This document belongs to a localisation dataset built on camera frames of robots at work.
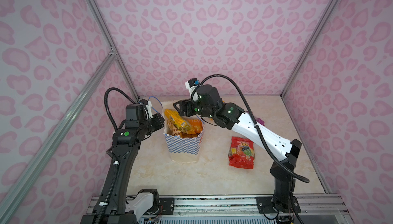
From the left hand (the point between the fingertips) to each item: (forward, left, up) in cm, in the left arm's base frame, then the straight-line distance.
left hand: (164, 116), depth 73 cm
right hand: (+1, -8, +8) cm, 12 cm away
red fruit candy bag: (-9, -39, -23) cm, 47 cm away
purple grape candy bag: (+12, -55, -23) cm, 61 cm away
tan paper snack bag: (+2, -1, -15) cm, 15 cm away
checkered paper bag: (-10, -8, -14) cm, 19 cm away
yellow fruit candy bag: (+2, -6, -8) cm, 10 cm away
